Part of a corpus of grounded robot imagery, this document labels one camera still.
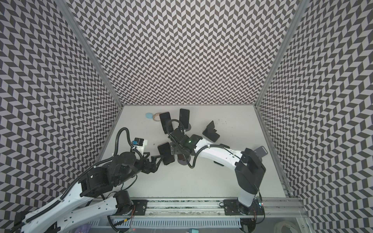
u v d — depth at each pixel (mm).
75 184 438
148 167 569
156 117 1104
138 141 562
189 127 1083
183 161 866
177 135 610
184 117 981
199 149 520
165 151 782
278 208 723
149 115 1140
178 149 723
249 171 429
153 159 578
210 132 964
